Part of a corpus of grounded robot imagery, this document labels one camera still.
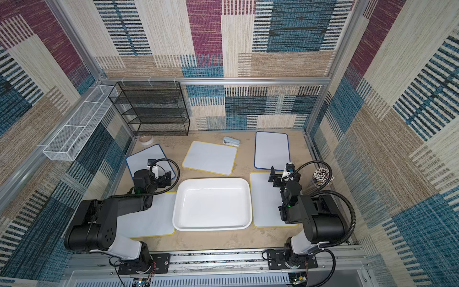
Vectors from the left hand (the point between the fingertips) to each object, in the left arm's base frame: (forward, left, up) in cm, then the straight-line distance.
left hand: (162, 171), depth 95 cm
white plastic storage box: (-16, -27, -4) cm, 32 cm away
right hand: (-2, -63, +4) cm, 63 cm away
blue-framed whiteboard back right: (+19, -61, -6) cm, 64 cm away
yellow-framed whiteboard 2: (-16, -53, -1) cm, 55 cm away
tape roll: (+29, +19, -6) cm, 35 cm away
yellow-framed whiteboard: (+14, -25, -7) cm, 29 cm away
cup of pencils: (-12, -74, +12) cm, 76 cm away
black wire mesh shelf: (+36, +10, +13) cm, 40 cm away
